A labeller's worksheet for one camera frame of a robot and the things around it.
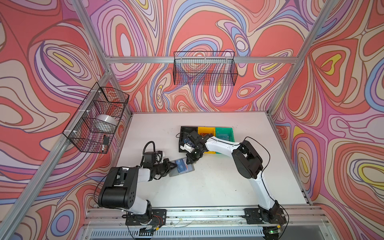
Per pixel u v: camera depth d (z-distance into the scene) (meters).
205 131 0.99
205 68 0.96
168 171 0.82
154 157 0.78
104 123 0.70
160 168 0.79
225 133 1.05
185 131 1.07
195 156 0.84
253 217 0.73
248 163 0.56
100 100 0.74
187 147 0.87
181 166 0.90
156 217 0.73
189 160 0.83
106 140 0.73
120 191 0.45
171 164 0.88
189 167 0.91
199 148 0.74
